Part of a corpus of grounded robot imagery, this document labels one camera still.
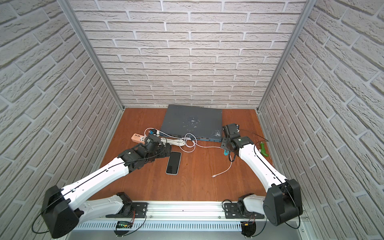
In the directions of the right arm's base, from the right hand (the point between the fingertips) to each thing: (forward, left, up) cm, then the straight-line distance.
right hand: (224, 142), depth 84 cm
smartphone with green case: (-5, +31, -12) cm, 34 cm away
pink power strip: (+14, +57, -9) cm, 59 cm away
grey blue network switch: (+23, +12, -10) cm, 28 cm away
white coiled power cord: (+8, +28, -10) cm, 31 cm away
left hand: (0, +34, +3) cm, 34 cm away
